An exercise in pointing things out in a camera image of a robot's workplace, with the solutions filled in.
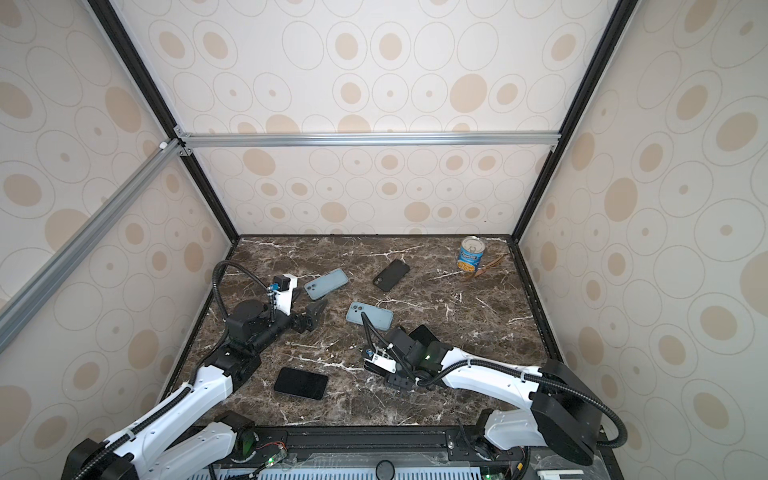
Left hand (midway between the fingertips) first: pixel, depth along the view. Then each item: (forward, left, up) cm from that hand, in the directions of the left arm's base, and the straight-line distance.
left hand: (321, 293), depth 76 cm
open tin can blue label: (+25, -45, -15) cm, 54 cm away
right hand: (-11, -19, -18) cm, 29 cm away
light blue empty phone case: (+19, +6, -24) cm, 31 cm away
